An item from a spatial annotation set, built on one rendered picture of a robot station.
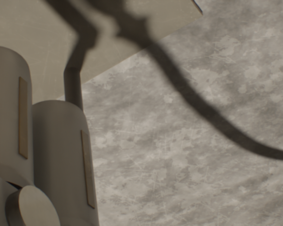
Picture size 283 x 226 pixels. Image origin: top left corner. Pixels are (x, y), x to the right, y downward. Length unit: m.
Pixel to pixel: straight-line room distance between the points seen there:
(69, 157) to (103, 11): 0.32
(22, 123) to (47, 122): 0.09
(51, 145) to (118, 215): 0.66
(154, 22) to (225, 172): 0.40
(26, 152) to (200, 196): 0.75
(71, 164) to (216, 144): 0.56
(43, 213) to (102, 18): 0.45
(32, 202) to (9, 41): 0.46
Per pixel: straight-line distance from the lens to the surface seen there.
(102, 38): 0.89
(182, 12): 0.88
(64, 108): 0.63
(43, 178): 0.57
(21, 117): 0.53
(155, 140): 1.07
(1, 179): 0.47
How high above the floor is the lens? 0.69
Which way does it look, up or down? 43 degrees down
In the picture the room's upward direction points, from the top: 170 degrees clockwise
